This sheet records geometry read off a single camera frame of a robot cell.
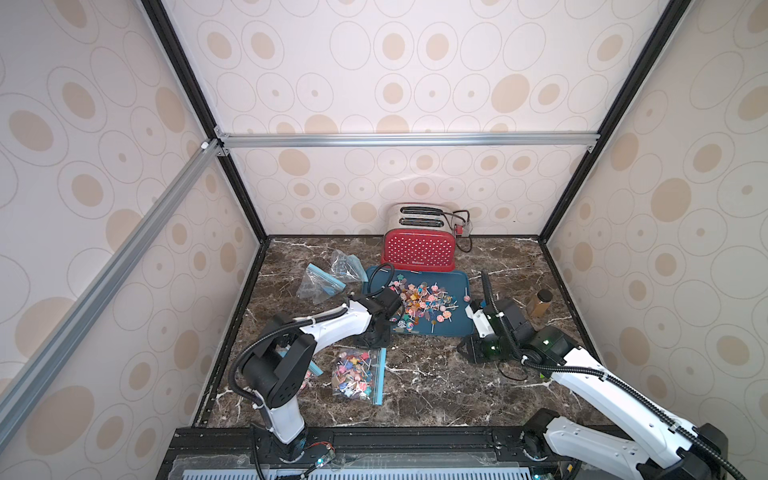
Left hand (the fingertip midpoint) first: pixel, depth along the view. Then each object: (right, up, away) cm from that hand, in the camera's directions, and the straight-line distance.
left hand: (387, 344), depth 88 cm
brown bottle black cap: (+47, +12, +4) cm, 49 cm away
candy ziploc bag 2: (-7, -7, -5) cm, 11 cm away
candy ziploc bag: (-21, -7, -2) cm, 22 cm away
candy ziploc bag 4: (-24, +16, +15) cm, 33 cm away
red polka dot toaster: (+10, +32, +9) cm, 35 cm away
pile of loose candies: (+14, +11, +9) cm, 20 cm away
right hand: (+22, +2, -11) cm, 25 cm away
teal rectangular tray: (+23, +18, +17) cm, 34 cm away
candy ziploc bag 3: (-13, +23, +13) cm, 30 cm away
